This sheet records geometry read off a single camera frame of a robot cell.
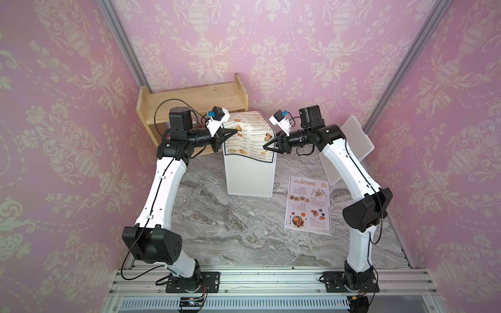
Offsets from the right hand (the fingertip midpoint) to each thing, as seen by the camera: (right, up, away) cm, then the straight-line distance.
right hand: (267, 144), depth 74 cm
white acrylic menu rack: (-8, -14, +16) cm, 22 cm away
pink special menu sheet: (+22, -28, +21) cm, 41 cm away
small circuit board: (-28, -58, -3) cm, 65 cm away
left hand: (-12, +4, -5) cm, 14 cm away
